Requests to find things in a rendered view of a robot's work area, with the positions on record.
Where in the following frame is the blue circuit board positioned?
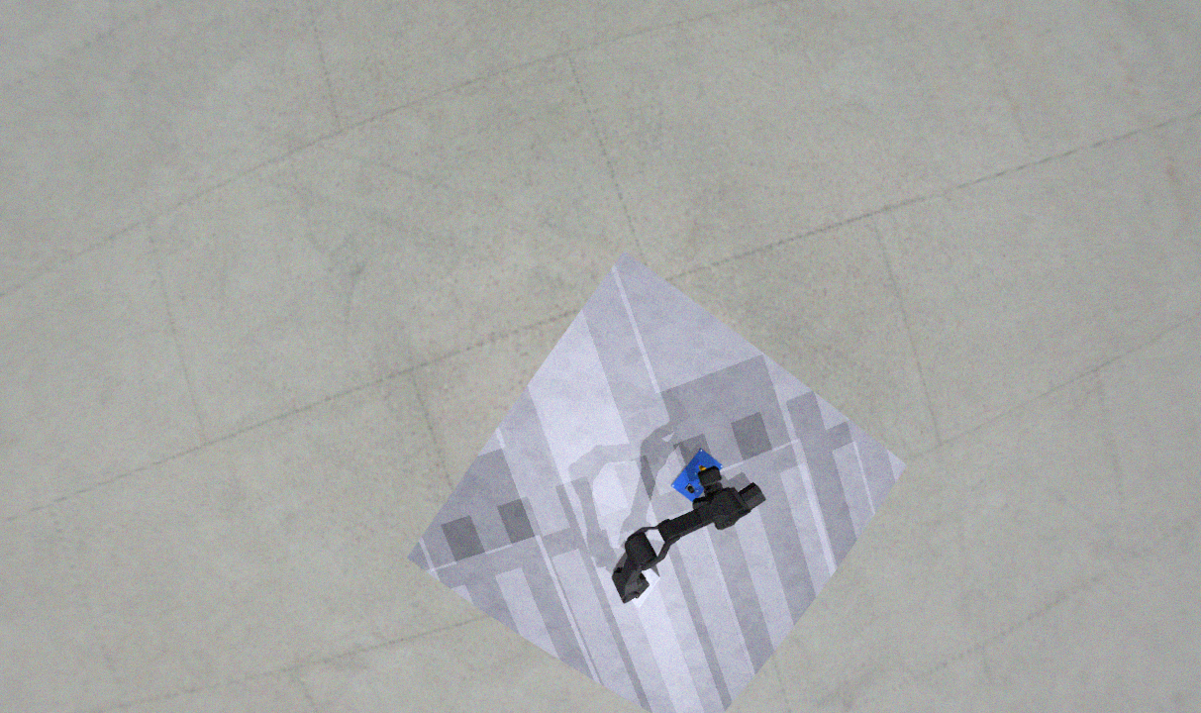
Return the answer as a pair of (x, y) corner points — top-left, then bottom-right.
(671, 449), (723, 502)

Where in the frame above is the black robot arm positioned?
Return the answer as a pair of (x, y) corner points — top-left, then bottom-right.
(611, 483), (766, 603)

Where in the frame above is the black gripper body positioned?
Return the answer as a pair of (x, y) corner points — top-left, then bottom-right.
(698, 465), (723, 531)

